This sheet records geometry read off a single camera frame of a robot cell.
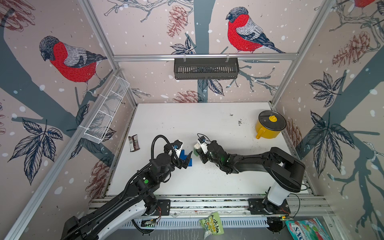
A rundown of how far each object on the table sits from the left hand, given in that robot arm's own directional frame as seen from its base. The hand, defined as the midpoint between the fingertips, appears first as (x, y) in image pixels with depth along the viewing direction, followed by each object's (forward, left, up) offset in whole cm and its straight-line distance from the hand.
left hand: (185, 145), depth 74 cm
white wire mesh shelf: (+24, +46, +6) cm, 52 cm away
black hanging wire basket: (+59, -6, +7) cm, 59 cm away
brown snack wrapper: (+12, +36, -20) cm, 43 cm away
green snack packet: (-32, -13, -19) cm, 39 cm away
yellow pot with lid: (+21, -53, -11) cm, 58 cm away
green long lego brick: (+3, -5, -15) cm, 16 cm away
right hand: (+6, -7, -13) cm, 16 cm away
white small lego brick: (+5, -6, -11) cm, 13 cm away
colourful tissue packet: (-33, -56, -17) cm, 67 cm away
